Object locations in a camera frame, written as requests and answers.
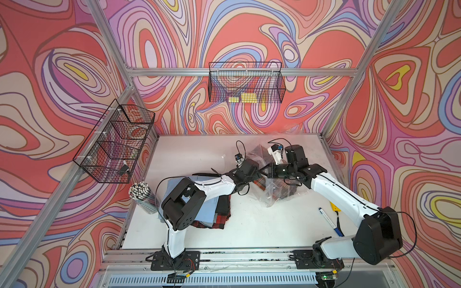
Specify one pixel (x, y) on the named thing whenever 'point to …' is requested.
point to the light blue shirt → (207, 214)
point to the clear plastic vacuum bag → (300, 192)
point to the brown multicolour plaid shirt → (277, 188)
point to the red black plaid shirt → (219, 221)
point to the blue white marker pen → (328, 220)
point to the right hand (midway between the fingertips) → (261, 175)
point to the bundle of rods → (141, 193)
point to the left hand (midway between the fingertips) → (258, 172)
